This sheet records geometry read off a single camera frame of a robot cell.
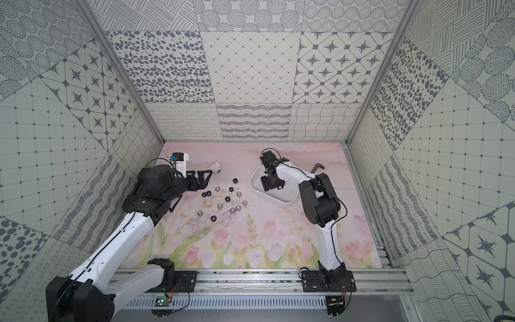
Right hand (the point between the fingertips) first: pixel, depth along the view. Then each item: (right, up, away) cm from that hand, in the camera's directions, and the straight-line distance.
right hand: (273, 186), depth 99 cm
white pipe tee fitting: (-30, +9, +7) cm, 32 cm away
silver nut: (-25, -9, -6) cm, 28 cm away
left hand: (-30, +10, -22) cm, 38 cm away
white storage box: (+8, -4, +1) cm, 9 cm away
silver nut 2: (-17, -9, -6) cm, 20 cm away
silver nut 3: (-20, -11, -6) cm, 23 cm away
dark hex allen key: (+24, +9, +10) cm, 28 cm away
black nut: (-20, +2, +5) cm, 21 cm away
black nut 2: (-28, -13, -9) cm, 32 cm away
